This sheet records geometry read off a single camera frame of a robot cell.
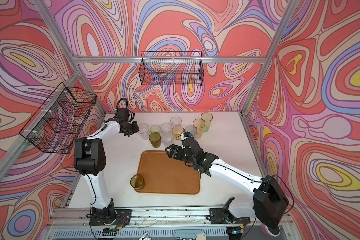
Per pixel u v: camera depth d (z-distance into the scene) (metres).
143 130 1.05
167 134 0.98
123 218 0.72
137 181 0.84
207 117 0.99
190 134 0.72
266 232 0.66
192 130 0.96
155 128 1.02
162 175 0.89
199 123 1.00
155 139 0.94
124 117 0.80
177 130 1.04
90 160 0.53
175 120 1.10
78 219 0.75
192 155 0.60
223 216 0.66
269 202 0.40
